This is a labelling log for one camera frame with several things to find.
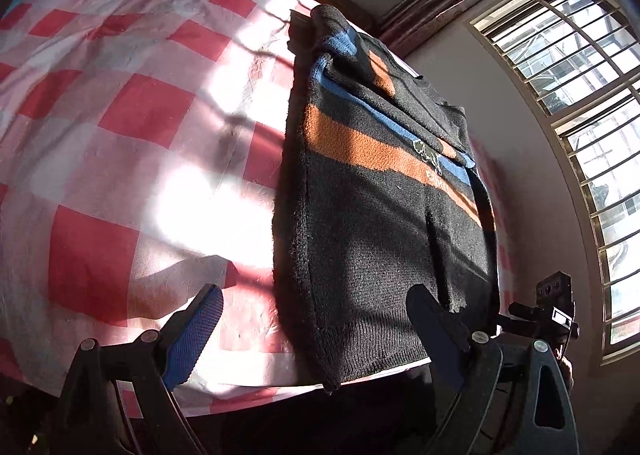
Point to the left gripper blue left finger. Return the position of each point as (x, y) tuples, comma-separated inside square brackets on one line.
[(184, 337)]

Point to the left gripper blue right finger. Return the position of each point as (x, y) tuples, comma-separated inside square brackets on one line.
[(444, 337)]

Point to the dark knit striped sweater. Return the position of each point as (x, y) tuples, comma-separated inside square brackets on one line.
[(378, 192)]

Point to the red white checkered bedsheet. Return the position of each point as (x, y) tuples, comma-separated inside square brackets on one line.
[(141, 147)]

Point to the barred window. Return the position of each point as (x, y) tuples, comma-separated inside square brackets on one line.
[(577, 63)]

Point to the wooden nightstand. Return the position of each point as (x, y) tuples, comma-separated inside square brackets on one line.
[(355, 14)]

